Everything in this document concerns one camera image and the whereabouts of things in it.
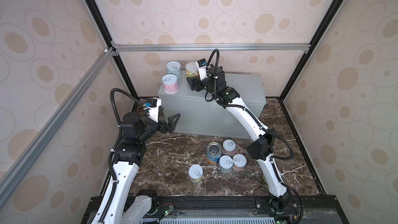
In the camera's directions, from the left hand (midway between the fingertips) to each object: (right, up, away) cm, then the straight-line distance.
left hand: (175, 111), depth 66 cm
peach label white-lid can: (+32, -27, +17) cm, 45 cm away
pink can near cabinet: (+27, -20, +22) cm, 40 cm away
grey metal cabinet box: (+10, -3, +28) cm, 30 cm away
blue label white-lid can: (+24, -27, +16) cm, 40 cm away
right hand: (+7, +19, +14) cm, 25 cm away
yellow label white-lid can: (+8, -32, +13) cm, 35 cm away
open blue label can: (+18, -22, +15) cm, 32 cm away
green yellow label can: (+39, -29, 0) cm, 48 cm away
